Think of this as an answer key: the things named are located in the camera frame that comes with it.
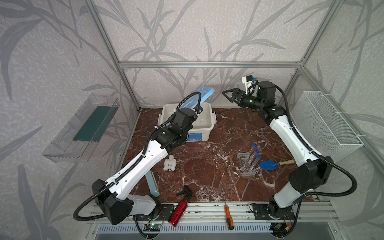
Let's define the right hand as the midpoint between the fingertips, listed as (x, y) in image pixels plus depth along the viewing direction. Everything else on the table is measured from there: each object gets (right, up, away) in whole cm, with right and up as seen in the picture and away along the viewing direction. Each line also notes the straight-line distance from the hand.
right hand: (227, 90), depth 73 cm
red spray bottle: (-24, -59, -3) cm, 64 cm away
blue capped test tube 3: (+23, -38, +19) cm, 48 cm away
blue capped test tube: (+23, -31, +28) cm, 48 cm away
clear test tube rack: (+13, -42, +16) cm, 47 cm away
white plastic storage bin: (-12, -19, +37) cm, 43 cm away
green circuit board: (-37, -67, -1) cm, 77 cm away
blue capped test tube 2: (+23, -35, +23) cm, 48 cm away
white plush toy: (-32, -41, +13) cm, 53 cm away
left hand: (-22, -9, -1) cm, 24 cm away
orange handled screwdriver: (0, -62, -3) cm, 62 cm away
